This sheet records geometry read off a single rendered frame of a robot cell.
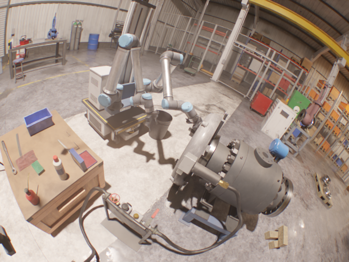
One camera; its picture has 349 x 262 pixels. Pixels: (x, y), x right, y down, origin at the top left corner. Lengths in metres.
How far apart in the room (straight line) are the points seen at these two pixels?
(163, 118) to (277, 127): 3.77
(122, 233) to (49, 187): 0.74
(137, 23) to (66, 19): 7.12
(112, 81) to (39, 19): 7.41
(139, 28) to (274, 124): 4.45
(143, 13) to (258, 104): 5.61
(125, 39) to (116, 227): 1.62
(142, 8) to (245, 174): 1.92
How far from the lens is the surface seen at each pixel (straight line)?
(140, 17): 1.81
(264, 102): 6.46
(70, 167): 1.22
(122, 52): 1.28
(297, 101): 8.27
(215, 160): 1.22
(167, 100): 1.22
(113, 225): 1.46
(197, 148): 0.99
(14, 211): 1.85
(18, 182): 1.32
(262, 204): 1.32
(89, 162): 1.22
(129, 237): 1.44
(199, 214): 1.41
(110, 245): 1.44
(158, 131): 2.09
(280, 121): 4.94
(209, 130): 1.04
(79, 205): 1.46
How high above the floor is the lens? 1.43
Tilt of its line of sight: 34 degrees down
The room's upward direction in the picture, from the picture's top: 22 degrees clockwise
